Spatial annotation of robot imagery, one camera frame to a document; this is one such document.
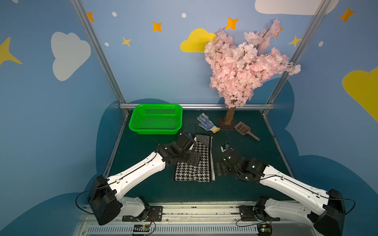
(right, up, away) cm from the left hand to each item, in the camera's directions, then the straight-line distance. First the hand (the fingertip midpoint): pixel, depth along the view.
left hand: (193, 153), depth 78 cm
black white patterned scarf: (+7, -12, +7) cm, 16 cm away
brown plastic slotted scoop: (+40, +12, +33) cm, 53 cm away
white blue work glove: (+11, +17, +34) cm, 39 cm away
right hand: (+18, -4, +1) cm, 18 cm away
